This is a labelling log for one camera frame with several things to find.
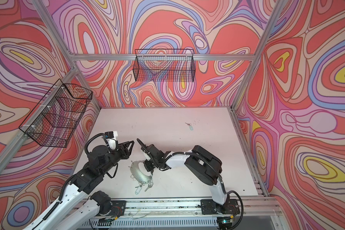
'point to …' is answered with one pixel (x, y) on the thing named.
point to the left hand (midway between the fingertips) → (134, 142)
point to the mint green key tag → (191, 128)
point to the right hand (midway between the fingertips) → (148, 167)
